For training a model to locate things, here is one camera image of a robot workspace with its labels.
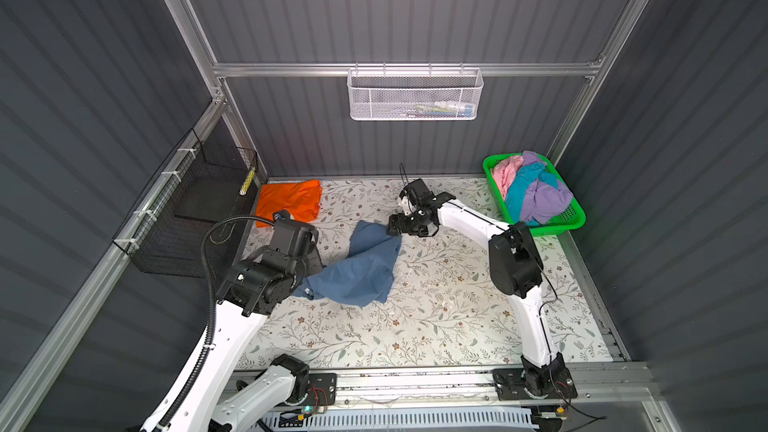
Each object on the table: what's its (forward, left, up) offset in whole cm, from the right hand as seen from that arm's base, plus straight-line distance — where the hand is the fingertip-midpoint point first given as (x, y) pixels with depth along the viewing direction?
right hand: (399, 232), depth 98 cm
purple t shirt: (+14, -52, 0) cm, 54 cm away
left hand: (-20, +21, +21) cm, 36 cm away
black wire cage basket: (-1, +52, +25) cm, 58 cm away
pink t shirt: (+23, -39, +5) cm, 46 cm away
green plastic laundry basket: (+6, -59, -2) cm, 60 cm away
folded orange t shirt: (+17, +37, -2) cm, 40 cm away
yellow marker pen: (+1, +42, +23) cm, 48 cm away
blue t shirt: (-18, +10, +5) cm, 21 cm away
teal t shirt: (+21, -46, +3) cm, 51 cm away
